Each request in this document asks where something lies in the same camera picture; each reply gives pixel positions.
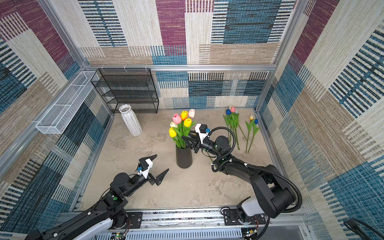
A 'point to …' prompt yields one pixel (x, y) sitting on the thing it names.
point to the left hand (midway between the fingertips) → (161, 160)
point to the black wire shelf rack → (134, 87)
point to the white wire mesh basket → (56, 118)
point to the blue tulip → (228, 111)
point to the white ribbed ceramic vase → (131, 119)
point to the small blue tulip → (255, 131)
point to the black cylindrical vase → (184, 157)
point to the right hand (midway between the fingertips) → (184, 135)
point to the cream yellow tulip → (251, 118)
